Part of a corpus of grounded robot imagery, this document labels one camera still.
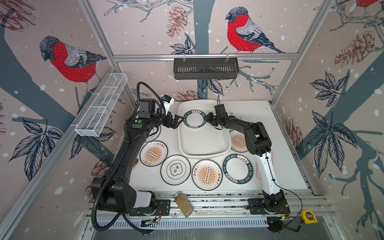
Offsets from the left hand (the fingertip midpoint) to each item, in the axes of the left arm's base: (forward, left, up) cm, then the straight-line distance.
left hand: (175, 115), depth 76 cm
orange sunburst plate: (-21, -17, -29) cm, 39 cm away
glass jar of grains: (-36, -4, -25) cm, 44 cm away
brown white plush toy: (-13, +26, -29) cm, 41 cm away
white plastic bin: (+1, -19, -28) cm, 34 cm away
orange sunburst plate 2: (-7, +17, -29) cm, 34 cm away
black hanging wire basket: (+44, -16, 0) cm, 47 cm away
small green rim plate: (+20, -10, -29) cm, 36 cm away
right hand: (+18, -17, -27) cm, 37 cm away
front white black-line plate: (-18, +2, -29) cm, 34 cm away
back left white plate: (-14, +8, +3) cm, 16 cm away
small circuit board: (-43, +13, -32) cm, 55 cm away
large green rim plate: (-18, -35, -29) cm, 49 cm away
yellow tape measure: (-42, -63, -26) cm, 80 cm away
